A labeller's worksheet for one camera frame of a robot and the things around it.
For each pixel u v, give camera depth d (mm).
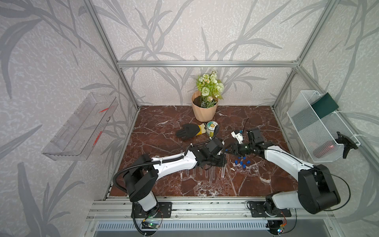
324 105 738
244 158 917
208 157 629
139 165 427
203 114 1018
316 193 422
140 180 433
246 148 735
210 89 937
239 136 807
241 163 892
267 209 667
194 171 865
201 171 865
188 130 1023
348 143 559
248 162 889
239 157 912
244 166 886
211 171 866
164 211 732
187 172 865
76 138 667
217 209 758
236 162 892
